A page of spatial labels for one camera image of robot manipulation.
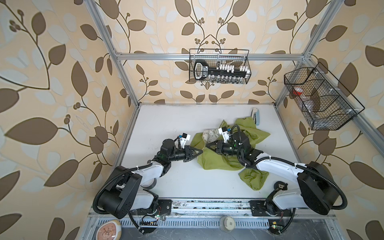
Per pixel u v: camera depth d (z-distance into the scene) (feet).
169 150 2.24
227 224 2.00
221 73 2.72
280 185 2.57
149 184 2.59
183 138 2.58
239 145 2.06
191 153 2.45
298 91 2.64
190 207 2.48
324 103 2.42
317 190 1.38
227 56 2.95
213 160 2.74
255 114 3.63
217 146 2.42
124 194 1.40
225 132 2.52
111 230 2.19
